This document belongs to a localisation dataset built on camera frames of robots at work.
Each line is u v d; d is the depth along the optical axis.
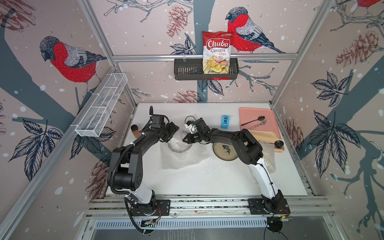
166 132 0.80
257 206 0.73
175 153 0.91
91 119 0.71
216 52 0.85
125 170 0.46
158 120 0.74
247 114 1.13
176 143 0.96
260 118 1.10
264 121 1.08
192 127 0.92
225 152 0.92
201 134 0.83
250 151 0.60
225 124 1.06
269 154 0.88
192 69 1.07
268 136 1.01
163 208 0.73
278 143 0.95
